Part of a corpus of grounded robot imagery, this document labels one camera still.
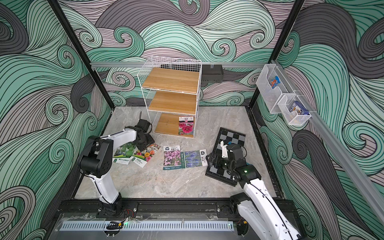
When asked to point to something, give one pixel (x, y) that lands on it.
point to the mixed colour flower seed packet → (141, 158)
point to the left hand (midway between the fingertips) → (151, 142)
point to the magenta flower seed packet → (186, 125)
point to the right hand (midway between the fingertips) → (215, 158)
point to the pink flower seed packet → (173, 158)
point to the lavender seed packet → (196, 158)
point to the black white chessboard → (235, 137)
